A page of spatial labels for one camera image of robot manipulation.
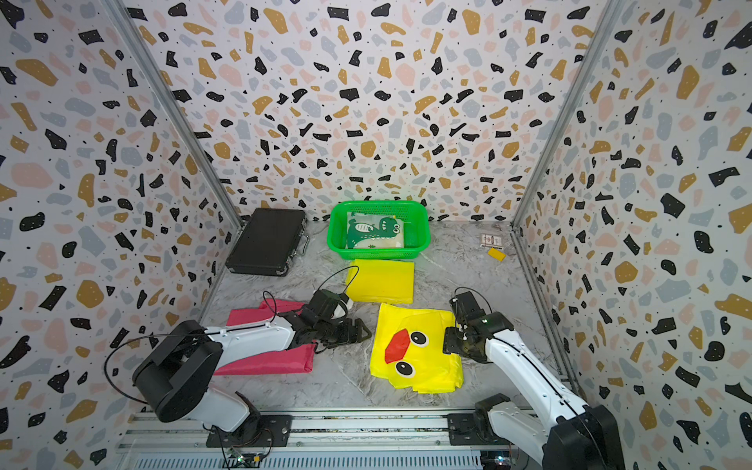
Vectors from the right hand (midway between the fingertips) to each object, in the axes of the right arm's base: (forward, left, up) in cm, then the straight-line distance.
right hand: (456, 346), depth 83 cm
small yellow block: (+39, -21, -7) cm, 45 cm away
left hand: (+3, +26, -1) cm, 26 cm away
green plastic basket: (+50, +10, -3) cm, 51 cm away
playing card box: (+45, -20, -6) cm, 50 cm away
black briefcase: (+36, +65, +2) cm, 74 cm away
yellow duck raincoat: (+1, +13, -5) cm, 14 cm away
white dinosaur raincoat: (+45, +27, 0) cm, 53 cm away
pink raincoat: (-4, +45, -3) cm, 45 cm away
